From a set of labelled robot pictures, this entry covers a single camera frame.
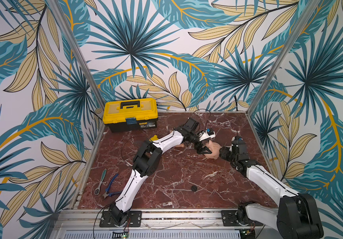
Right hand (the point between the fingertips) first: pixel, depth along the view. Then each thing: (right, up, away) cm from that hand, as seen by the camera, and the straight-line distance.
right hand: (224, 150), depth 89 cm
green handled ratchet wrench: (-72, -21, -8) cm, 75 cm away
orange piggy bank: (-25, +2, +7) cm, 26 cm away
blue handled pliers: (-67, -22, -9) cm, 71 cm away
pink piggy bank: (-6, +1, 0) cm, 6 cm away
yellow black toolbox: (-58, +22, +9) cm, 63 cm away
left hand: (-8, +2, 0) cm, 9 cm away
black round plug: (-19, -20, -5) cm, 28 cm away
